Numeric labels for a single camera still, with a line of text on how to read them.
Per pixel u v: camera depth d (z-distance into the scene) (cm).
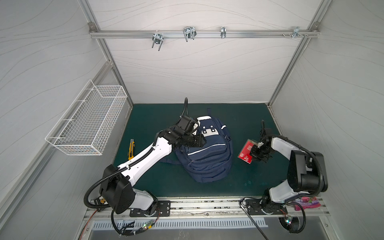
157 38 79
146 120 108
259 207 73
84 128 68
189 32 77
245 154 92
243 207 73
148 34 79
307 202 74
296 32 76
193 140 67
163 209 74
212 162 80
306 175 46
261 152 78
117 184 40
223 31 72
